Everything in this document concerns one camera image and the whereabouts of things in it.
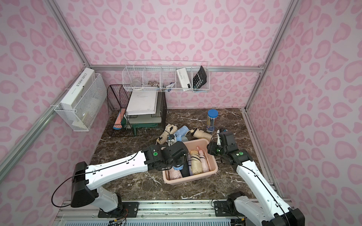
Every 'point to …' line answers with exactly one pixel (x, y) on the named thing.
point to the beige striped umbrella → (196, 162)
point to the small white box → (185, 82)
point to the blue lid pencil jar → (212, 114)
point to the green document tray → (135, 121)
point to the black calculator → (200, 79)
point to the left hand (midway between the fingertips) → (184, 156)
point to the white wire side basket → (88, 109)
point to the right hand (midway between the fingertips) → (209, 146)
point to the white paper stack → (142, 102)
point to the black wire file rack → (117, 103)
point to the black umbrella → (185, 171)
